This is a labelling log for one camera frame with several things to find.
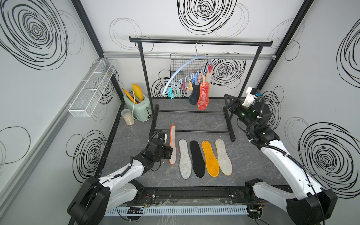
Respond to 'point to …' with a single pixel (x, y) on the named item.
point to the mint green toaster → (142, 110)
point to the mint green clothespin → (178, 92)
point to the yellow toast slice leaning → (131, 97)
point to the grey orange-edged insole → (173, 160)
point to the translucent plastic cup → (127, 115)
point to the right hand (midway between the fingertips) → (228, 96)
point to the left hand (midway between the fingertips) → (173, 149)
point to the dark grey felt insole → (194, 97)
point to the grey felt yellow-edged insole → (224, 158)
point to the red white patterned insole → (203, 101)
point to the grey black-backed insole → (198, 159)
